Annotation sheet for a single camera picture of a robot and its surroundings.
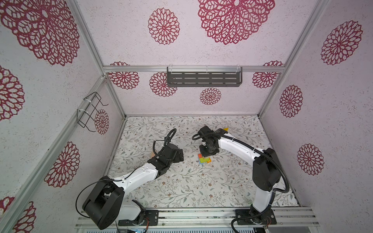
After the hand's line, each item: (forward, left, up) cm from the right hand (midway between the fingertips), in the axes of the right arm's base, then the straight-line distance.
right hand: (204, 151), depth 89 cm
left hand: (-2, +18, 0) cm, 18 cm away
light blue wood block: (-4, +2, -9) cm, 10 cm away
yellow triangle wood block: (+27, -19, -10) cm, 34 cm away
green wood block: (-2, 0, -8) cm, 8 cm away
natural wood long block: (-10, +28, +12) cm, 32 cm away
